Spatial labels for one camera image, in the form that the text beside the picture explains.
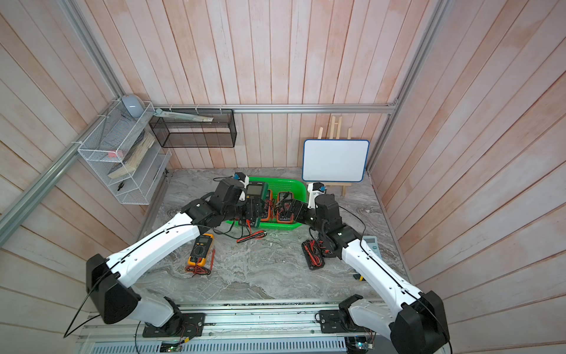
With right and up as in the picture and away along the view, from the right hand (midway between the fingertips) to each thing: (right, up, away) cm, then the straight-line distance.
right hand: (289, 204), depth 78 cm
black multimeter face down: (+10, -21, +8) cm, 24 cm away
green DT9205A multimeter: (-12, +4, -3) cm, 12 cm away
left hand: (-12, -1, 0) cm, 13 cm away
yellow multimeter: (-36, -19, +10) cm, 42 cm away
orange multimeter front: (-1, -7, +18) cm, 19 cm away
